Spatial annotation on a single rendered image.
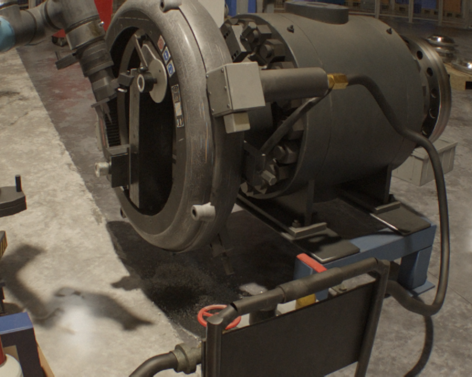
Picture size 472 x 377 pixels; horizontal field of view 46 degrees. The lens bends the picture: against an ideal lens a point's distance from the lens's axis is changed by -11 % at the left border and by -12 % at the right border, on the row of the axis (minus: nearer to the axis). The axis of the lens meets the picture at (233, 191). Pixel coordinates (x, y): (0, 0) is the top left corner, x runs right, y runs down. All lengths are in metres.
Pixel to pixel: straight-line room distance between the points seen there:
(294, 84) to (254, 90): 0.12
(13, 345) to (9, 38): 0.72
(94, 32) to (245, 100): 0.38
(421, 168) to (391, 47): 1.19
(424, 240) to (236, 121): 0.94
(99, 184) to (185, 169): 1.44
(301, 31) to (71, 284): 1.11
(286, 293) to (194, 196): 0.55
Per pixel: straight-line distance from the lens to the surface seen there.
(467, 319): 2.05
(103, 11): 7.12
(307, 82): 1.43
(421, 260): 2.09
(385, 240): 1.90
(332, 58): 1.75
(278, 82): 1.38
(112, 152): 1.75
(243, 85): 1.32
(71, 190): 2.83
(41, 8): 1.45
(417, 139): 1.73
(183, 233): 1.57
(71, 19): 1.38
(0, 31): 1.33
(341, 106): 1.73
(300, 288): 1.00
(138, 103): 1.63
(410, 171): 3.08
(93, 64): 1.37
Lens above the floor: 1.08
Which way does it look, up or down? 23 degrees down
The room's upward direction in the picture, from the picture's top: 2 degrees clockwise
